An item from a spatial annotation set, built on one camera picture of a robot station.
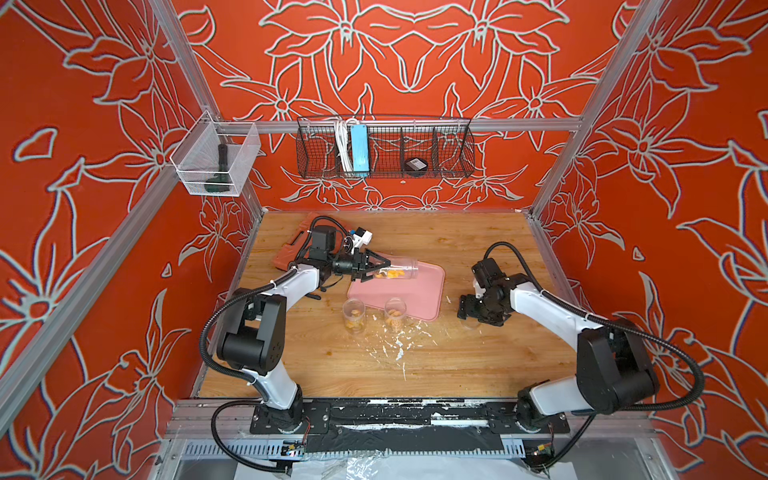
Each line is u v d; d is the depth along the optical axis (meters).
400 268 0.80
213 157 0.92
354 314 0.86
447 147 0.99
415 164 0.95
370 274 0.79
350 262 0.76
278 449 0.70
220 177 0.81
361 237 0.81
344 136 0.88
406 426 0.73
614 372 0.43
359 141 0.88
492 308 0.73
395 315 0.84
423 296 0.96
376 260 0.77
